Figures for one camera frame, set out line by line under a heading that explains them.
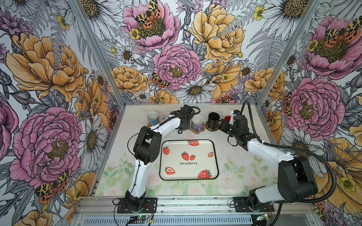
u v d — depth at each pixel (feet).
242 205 2.42
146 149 1.84
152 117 3.30
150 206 2.40
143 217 2.33
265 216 2.34
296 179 1.42
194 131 3.41
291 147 2.93
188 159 2.99
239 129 2.25
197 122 3.45
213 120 3.25
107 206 2.51
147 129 1.89
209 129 3.45
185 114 2.65
